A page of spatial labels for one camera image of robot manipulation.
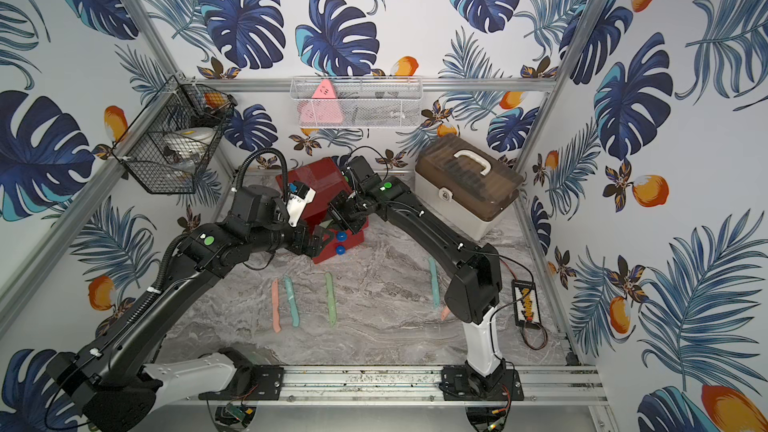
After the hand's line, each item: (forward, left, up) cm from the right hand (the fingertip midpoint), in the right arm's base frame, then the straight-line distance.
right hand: (319, 219), depth 77 cm
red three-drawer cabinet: (+15, 0, -2) cm, 15 cm away
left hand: (-5, -2, +5) cm, 8 cm away
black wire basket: (+37, +50, +10) cm, 63 cm away
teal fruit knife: (-10, +11, -25) cm, 29 cm away
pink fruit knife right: (-15, -34, -25) cm, 45 cm away
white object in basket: (+17, +35, +11) cm, 41 cm away
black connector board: (-12, -57, -24) cm, 63 cm away
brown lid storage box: (+18, -41, -5) cm, 45 cm away
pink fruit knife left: (-13, +15, -25) cm, 32 cm away
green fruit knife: (-11, -1, -25) cm, 27 cm away
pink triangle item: (+33, +2, +12) cm, 35 cm away
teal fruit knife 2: (-8, -32, -25) cm, 41 cm away
